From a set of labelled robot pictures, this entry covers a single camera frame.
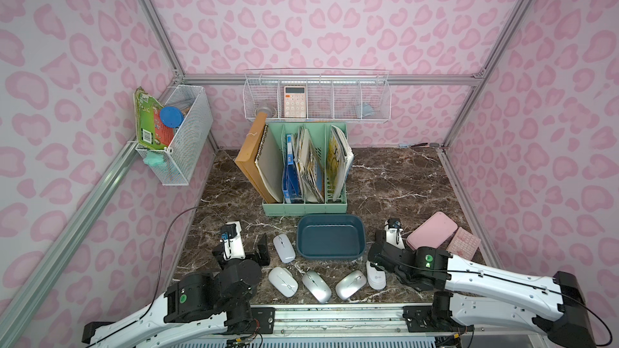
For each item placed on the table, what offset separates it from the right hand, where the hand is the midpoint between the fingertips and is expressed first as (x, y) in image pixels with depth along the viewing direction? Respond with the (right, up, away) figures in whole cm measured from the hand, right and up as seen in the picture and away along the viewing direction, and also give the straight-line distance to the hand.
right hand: (376, 253), depth 77 cm
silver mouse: (-19, -11, +1) cm, 22 cm away
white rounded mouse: (-30, -2, +10) cm, 32 cm away
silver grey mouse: (-8, -11, +2) cm, 14 cm away
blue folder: (-29, +20, +16) cm, 39 cm away
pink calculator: (+34, 0, +10) cm, 35 cm away
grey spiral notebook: (-37, +30, +14) cm, 49 cm away
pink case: (+25, +3, +14) cm, 29 cm away
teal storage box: (-14, +1, +13) cm, 19 cm away
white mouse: (-30, -10, +1) cm, 31 cm away
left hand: (-37, +7, -7) cm, 38 cm away
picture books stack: (-22, +27, +7) cm, 36 cm away
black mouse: (+1, -9, +1) cm, 9 cm away
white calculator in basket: (-28, +53, +18) cm, 63 cm away
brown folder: (-40, +32, -3) cm, 51 cm away
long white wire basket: (-18, +57, +21) cm, 63 cm away
